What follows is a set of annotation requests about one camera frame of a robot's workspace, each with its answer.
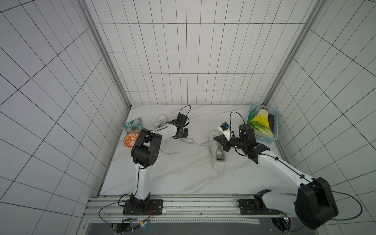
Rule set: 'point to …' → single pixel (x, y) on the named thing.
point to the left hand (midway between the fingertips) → (181, 135)
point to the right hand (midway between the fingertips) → (210, 138)
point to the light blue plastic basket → (262, 138)
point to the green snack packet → (134, 126)
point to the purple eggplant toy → (270, 118)
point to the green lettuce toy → (260, 129)
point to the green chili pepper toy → (251, 115)
